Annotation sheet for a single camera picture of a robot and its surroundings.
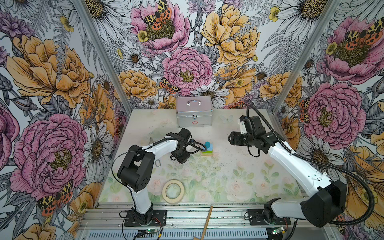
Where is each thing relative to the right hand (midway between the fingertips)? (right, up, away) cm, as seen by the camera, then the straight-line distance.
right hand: (234, 142), depth 80 cm
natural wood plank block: (-14, -10, +16) cm, 23 cm away
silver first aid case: (-22, +19, +22) cm, 36 cm away
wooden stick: (-15, -38, -7) cm, 42 cm away
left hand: (-31, -12, +11) cm, 35 cm away
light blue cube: (-11, -5, +12) cm, 17 cm away
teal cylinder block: (-14, -2, +9) cm, 17 cm away
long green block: (-13, -8, +15) cm, 22 cm away
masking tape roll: (-31, -29, -2) cm, 43 cm away
